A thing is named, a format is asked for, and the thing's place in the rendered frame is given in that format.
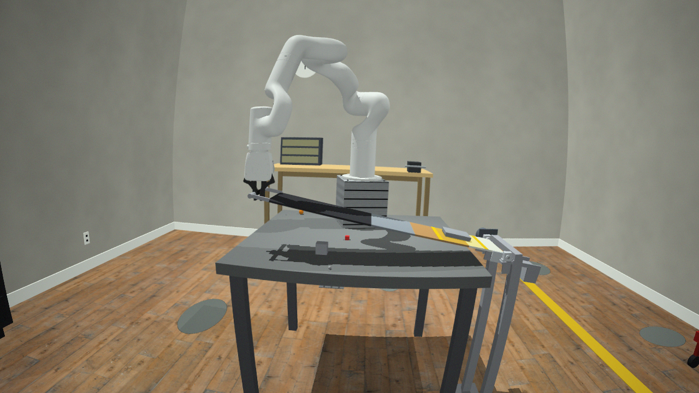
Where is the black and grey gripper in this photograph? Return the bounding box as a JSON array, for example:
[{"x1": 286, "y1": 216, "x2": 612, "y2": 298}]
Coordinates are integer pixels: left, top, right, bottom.
[{"x1": 244, "y1": 151, "x2": 275, "y2": 197}]

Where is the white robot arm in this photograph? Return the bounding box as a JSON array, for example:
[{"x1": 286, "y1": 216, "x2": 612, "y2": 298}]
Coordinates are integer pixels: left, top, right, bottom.
[{"x1": 247, "y1": 35, "x2": 390, "y2": 181}]

